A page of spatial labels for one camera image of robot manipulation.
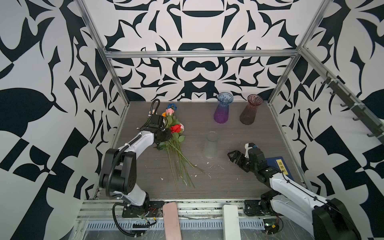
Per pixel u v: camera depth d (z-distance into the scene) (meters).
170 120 0.99
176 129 0.95
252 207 0.75
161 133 0.79
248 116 1.05
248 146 0.82
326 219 0.41
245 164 0.74
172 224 0.70
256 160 0.66
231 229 0.65
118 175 0.46
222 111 1.06
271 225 0.71
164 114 1.02
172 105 1.08
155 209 0.72
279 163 0.89
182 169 0.87
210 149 0.90
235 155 0.78
